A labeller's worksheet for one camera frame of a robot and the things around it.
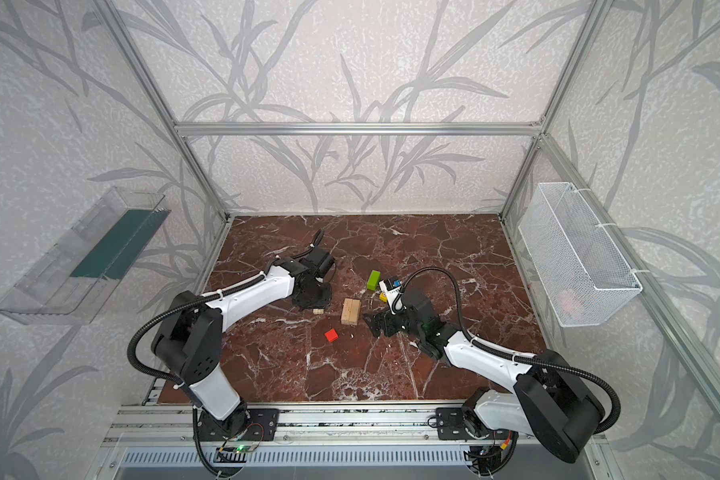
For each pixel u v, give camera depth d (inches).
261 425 28.5
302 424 29.7
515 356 18.4
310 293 29.5
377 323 29.1
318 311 34.2
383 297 37.8
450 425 28.9
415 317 25.4
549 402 16.3
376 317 28.9
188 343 18.2
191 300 19.2
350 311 35.9
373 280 39.1
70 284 25.0
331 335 34.9
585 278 23.8
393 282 29.0
